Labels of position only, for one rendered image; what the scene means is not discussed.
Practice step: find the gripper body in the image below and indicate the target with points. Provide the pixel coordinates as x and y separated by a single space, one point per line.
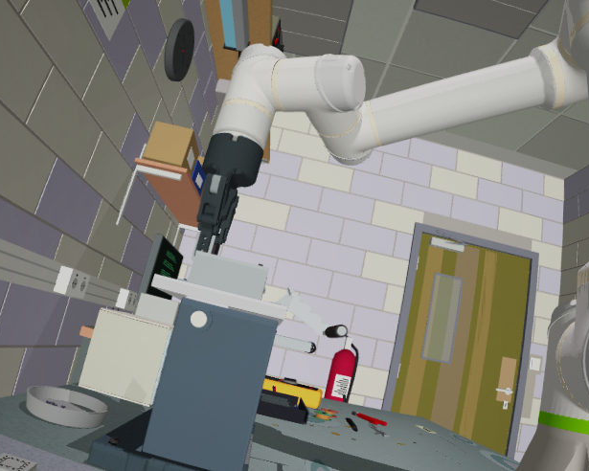
232 159

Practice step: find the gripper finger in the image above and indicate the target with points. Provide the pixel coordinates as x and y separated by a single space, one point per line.
203 240
216 241

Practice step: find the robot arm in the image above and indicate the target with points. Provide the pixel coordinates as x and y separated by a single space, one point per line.
421 113

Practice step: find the grey block on head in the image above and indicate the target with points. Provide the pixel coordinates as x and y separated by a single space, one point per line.
228 275

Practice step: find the white tilting head plate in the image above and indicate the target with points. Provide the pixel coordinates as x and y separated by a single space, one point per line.
215 293

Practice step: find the blue-grey holder machine body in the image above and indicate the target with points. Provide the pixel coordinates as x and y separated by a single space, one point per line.
210 382

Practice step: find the grey square shield can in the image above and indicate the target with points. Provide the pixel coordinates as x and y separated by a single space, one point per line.
10 462

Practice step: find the blue binder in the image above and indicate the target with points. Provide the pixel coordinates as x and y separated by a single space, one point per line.
198 176

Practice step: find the black monitor with green text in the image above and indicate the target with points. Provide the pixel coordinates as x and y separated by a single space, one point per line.
164 267

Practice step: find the brown cardboard box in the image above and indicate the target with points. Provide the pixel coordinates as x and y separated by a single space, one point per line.
169 144

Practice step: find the white round knob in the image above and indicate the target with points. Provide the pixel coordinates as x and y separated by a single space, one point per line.
199 319

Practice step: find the white lever with black knob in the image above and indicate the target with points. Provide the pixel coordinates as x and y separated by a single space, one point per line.
308 314

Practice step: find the white round rod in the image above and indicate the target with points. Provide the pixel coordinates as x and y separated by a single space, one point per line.
296 344

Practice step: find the dark sign box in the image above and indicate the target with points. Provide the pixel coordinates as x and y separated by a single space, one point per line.
278 34

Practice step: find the cream cabinet box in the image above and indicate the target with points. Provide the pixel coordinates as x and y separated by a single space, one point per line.
120 353

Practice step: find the orange small block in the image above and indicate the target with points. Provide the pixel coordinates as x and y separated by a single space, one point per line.
86 332

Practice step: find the yellow toolbox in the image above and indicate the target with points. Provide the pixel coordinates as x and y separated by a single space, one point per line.
299 392

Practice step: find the black case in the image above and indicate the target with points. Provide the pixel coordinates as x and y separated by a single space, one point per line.
281 407

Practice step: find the red fire extinguisher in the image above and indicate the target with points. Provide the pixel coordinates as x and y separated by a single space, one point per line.
342 373

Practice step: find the grey round tray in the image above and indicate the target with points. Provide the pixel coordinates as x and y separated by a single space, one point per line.
65 409

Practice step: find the black pen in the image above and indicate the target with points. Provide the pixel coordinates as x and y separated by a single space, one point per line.
351 424

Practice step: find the red marker pen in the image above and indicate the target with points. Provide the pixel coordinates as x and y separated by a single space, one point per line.
370 418

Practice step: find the grey pliers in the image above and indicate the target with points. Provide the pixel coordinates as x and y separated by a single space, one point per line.
378 430

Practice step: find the olive wooden door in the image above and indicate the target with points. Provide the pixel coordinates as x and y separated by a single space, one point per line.
463 343

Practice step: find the brown wall shelf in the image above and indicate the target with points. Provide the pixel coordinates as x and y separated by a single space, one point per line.
174 191

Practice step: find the white wall socket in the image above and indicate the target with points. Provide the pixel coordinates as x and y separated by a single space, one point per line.
127 299
72 282

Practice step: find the dark round wall clock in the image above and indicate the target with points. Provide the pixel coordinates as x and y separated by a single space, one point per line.
178 49

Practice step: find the grey wall poster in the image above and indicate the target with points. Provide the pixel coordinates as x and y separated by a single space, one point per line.
105 14

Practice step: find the white light switch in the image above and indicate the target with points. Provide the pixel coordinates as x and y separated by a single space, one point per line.
535 363

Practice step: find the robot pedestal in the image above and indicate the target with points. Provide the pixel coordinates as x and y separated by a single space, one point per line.
564 449

